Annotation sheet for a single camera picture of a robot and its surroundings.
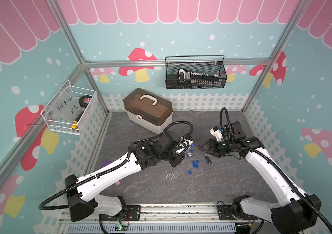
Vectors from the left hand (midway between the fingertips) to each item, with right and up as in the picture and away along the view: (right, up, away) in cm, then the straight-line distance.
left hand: (180, 155), depth 69 cm
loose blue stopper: (+10, -9, +23) cm, 26 cm away
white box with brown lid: (-19, +24, +23) cm, 38 cm away
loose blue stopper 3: (+11, -11, +21) cm, 26 cm away
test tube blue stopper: (-4, -15, +18) cm, 24 cm away
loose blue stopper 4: (+7, -14, +18) cm, 24 cm away
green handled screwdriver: (+19, -7, +23) cm, 30 cm away
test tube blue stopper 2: (+8, -5, +25) cm, 27 cm away
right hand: (+11, +2, +5) cm, 12 cm away
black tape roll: (-52, +28, +10) cm, 60 cm away
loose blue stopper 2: (+12, -9, +22) cm, 27 cm away
